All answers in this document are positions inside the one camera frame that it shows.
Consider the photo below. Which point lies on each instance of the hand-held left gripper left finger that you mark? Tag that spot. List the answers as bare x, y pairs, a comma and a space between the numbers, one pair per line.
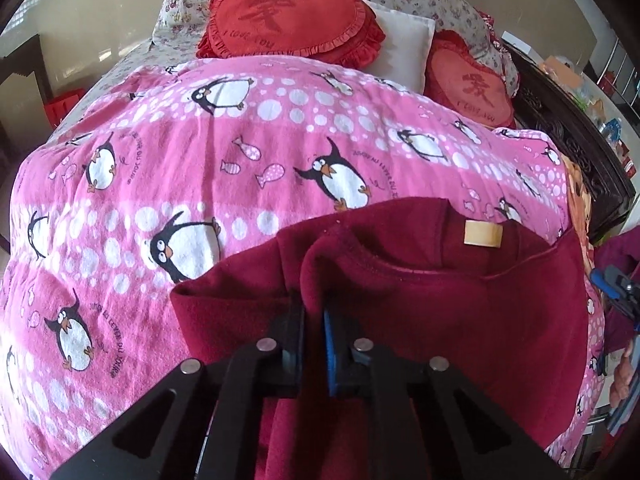
292, 340

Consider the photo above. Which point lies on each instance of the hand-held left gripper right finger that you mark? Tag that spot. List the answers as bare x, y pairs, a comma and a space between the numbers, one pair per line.
330, 355

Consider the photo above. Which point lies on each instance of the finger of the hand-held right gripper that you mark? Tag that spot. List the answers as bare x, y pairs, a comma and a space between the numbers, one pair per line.
607, 285

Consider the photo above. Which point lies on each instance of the dark red fleece sweater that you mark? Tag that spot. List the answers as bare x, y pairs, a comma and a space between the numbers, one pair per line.
450, 310

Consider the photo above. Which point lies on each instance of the orange printed cloth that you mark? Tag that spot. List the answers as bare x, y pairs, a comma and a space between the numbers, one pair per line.
580, 195

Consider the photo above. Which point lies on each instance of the dark wooden headboard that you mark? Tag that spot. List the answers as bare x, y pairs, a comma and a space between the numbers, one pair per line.
570, 125

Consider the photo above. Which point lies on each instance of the metal rack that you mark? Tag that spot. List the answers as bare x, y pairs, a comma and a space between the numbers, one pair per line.
622, 65

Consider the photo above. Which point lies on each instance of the pink penguin print blanket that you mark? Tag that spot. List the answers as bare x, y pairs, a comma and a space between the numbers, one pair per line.
150, 160

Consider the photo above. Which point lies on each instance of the small red heart pillow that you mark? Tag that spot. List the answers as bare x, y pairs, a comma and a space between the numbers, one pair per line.
470, 85

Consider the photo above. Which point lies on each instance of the white pillow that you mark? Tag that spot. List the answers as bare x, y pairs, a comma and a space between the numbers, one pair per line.
405, 45

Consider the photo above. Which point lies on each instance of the floral bed sheet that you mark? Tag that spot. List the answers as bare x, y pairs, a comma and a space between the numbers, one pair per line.
115, 67

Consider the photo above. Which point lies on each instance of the large red heart pillow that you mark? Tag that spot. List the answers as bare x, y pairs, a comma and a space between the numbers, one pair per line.
280, 15

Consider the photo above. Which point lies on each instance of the red bag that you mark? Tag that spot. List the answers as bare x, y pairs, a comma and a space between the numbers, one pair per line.
62, 107

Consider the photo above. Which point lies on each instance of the dark wooden table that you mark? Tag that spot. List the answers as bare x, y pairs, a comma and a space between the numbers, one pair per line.
20, 60

